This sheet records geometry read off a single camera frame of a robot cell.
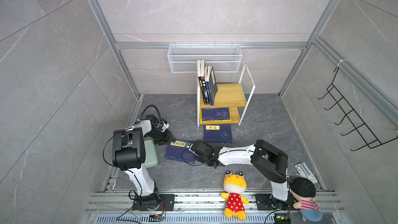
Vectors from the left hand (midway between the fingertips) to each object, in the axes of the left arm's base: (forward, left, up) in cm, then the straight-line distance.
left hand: (171, 139), depth 94 cm
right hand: (-6, -18, -1) cm, 19 cm away
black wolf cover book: (+12, -20, +34) cm, 41 cm away
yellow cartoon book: (+9, -37, +4) cm, 39 cm away
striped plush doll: (-32, -65, +7) cm, 73 cm away
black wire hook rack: (-21, -83, +33) cm, 92 cm away
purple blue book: (+13, -29, +7) cm, 32 cm away
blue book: (+4, -30, -1) cm, 30 cm away
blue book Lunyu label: (+20, -26, +25) cm, 42 cm away
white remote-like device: (-22, -74, +1) cm, 77 cm away
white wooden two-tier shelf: (+19, -37, +18) cm, 45 cm away
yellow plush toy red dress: (-28, -34, +6) cm, 44 cm away
